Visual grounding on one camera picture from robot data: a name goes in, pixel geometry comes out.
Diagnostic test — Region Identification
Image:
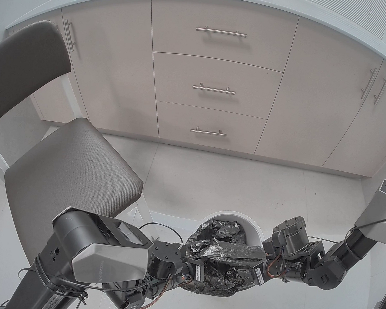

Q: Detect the beige cabinet with drawers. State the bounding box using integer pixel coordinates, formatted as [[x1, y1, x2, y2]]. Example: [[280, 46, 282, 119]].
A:
[[0, 0, 386, 182]]

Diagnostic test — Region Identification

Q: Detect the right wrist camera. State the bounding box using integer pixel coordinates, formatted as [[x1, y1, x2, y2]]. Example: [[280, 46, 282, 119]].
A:
[[261, 230, 286, 260]]

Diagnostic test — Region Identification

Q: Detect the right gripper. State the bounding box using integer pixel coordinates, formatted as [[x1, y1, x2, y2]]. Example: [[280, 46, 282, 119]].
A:
[[236, 256, 289, 292]]

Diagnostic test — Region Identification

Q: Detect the white trash bin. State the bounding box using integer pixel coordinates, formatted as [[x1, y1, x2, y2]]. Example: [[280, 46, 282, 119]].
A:
[[198, 210, 266, 256]]

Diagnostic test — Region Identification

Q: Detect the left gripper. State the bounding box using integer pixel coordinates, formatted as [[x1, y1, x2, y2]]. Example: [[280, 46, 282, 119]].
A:
[[182, 258, 207, 285]]

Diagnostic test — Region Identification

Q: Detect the black plastic bag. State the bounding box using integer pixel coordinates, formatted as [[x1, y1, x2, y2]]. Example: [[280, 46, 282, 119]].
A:
[[180, 217, 272, 301]]

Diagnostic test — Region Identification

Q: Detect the black cable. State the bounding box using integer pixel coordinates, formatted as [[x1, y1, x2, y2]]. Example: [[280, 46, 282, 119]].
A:
[[353, 211, 386, 233], [138, 221, 186, 248]]

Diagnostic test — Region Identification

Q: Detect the grey padded chair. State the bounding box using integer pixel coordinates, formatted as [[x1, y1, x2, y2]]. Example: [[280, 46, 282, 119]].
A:
[[0, 17, 173, 275]]

